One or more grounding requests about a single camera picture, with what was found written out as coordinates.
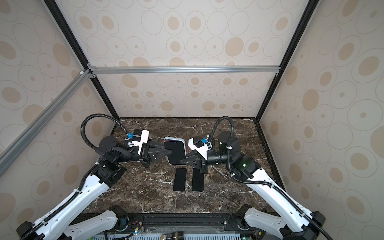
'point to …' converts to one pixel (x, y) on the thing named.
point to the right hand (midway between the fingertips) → (183, 160)
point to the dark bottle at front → (178, 235)
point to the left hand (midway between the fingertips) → (172, 156)
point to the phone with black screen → (197, 184)
